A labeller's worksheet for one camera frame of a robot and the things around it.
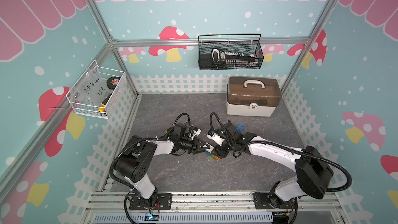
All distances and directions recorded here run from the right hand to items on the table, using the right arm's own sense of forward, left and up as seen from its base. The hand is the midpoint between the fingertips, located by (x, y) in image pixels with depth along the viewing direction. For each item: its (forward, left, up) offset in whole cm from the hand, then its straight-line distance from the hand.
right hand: (215, 147), depth 84 cm
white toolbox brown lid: (+39, -29, 0) cm, 48 cm away
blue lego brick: (-2, +4, -1) cm, 5 cm away
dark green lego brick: (-4, +2, -3) cm, 5 cm away
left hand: (-2, +5, -1) cm, 5 cm away
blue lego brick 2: (+16, -17, -6) cm, 24 cm away
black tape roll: (+24, +53, +27) cm, 64 cm away
